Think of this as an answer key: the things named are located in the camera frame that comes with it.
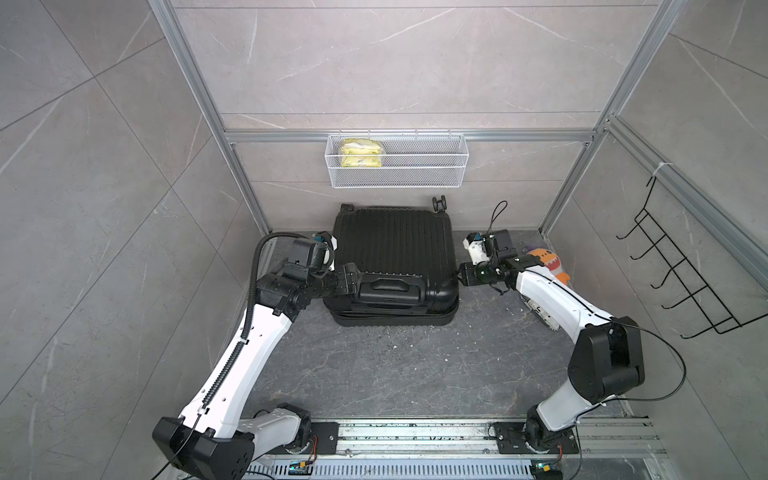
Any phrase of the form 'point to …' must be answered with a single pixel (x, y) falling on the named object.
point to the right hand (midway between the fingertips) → (464, 273)
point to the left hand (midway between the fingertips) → (351, 273)
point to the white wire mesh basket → (397, 160)
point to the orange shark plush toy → (551, 262)
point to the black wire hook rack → (684, 271)
